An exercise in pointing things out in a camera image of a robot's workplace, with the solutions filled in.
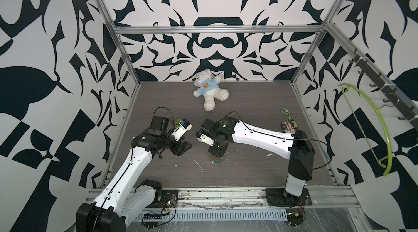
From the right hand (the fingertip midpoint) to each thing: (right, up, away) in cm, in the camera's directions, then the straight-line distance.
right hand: (215, 148), depth 79 cm
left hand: (-15, +5, 0) cm, 16 cm away
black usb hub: (-28, -28, -6) cm, 40 cm away
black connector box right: (+34, -28, -8) cm, 45 cm away
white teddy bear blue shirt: (-4, +33, +29) cm, 44 cm away
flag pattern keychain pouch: (+41, +8, +15) cm, 45 cm away
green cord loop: (+46, +16, +26) cm, 55 cm away
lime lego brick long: (-16, +13, -13) cm, 24 cm away
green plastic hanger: (+64, +14, -12) cm, 66 cm away
